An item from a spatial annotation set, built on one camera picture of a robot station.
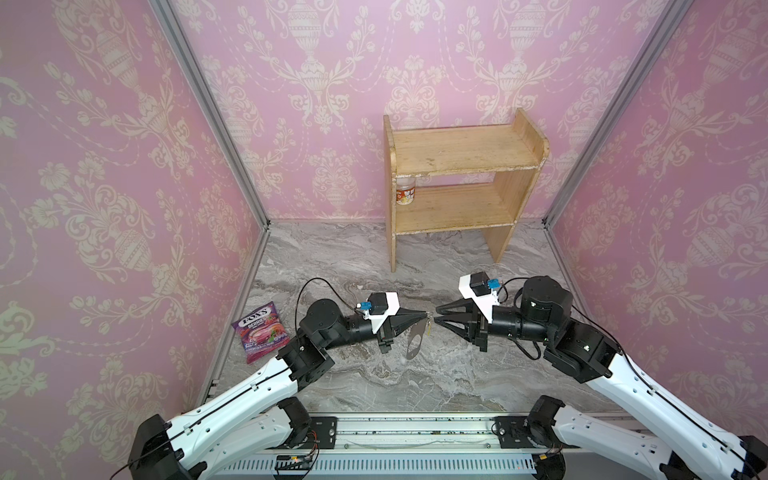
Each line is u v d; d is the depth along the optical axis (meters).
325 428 0.75
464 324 0.53
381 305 0.48
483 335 0.51
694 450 0.39
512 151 0.80
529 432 0.66
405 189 0.93
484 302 0.51
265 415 0.61
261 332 0.89
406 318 0.56
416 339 0.90
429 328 0.60
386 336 0.53
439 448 0.73
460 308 0.57
